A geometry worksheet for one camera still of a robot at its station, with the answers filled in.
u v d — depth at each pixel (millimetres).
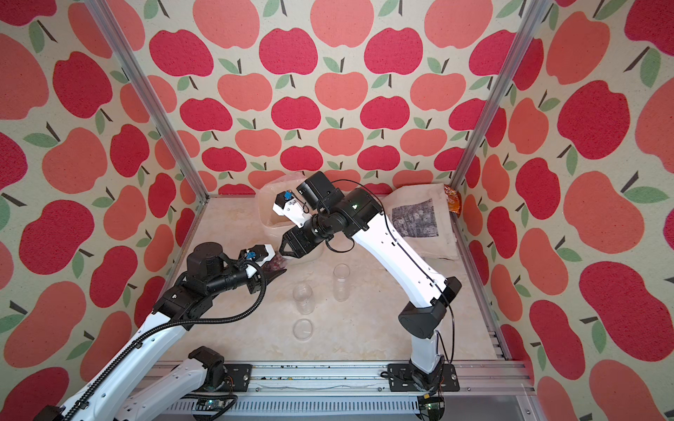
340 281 784
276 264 675
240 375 748
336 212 454
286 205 566
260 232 800
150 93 867
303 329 841
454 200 1110
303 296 884
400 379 732
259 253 565
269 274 673
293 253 571
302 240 557
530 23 712
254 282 606
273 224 791
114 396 409
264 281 672
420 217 961
